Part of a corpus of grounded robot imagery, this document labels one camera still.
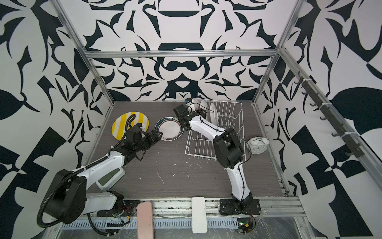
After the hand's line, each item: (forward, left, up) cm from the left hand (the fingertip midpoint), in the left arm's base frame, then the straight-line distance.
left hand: (159, 133), depth 87 cm
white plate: (+13, -34, 0) cm, 36 cm away
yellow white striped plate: (+16, +31, -12) cm, 37 cm away
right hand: (+13, -26, +4) cm, 29 cm away
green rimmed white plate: (+13, -4, -13) cm, 19 cm away
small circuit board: (-44, -43, -14) cm, 63 cm away
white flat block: (-39, -20, -9) cm, 45 cm away
